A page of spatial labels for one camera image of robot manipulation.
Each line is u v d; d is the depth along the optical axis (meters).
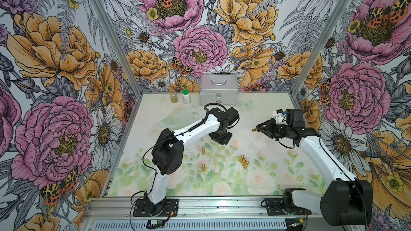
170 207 0.75
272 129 0.73
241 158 0.85
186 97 1.11
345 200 0.40
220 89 1.09
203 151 0.89
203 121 0.58
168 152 0.51
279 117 0.78
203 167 0.82
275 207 0.74
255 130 0.83
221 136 0.73
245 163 0.83
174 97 1.15
